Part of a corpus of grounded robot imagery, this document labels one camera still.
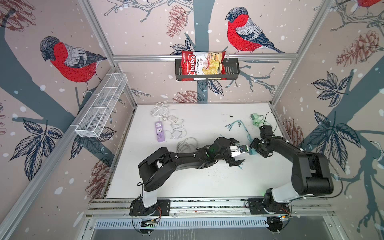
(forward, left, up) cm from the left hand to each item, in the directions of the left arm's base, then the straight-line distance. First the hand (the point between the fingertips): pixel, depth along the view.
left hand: (241, 150), depth 78 cm
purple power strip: (+23, +50, -13) cm, 56 cm away
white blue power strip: (-5, +6, +9) cm, 12 cm away
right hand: (+7, -13, -14) cm, 20 cm away
